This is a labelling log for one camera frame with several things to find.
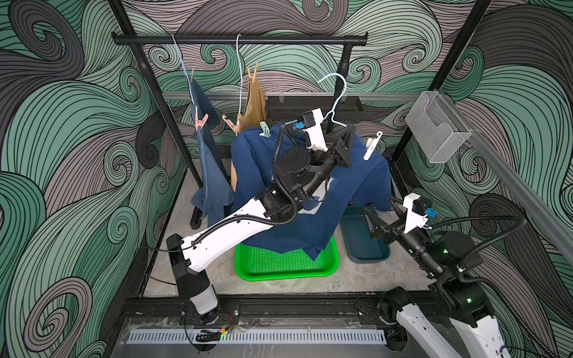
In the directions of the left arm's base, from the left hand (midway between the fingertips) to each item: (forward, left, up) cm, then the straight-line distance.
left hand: (354, 122), depth 49 cm
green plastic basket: (-13, +26, -57) cm, 64 cm away
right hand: (-9, -9, -20) cm, 23 cm away
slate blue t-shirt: (-2, +38, -27) cm, 47 cm away
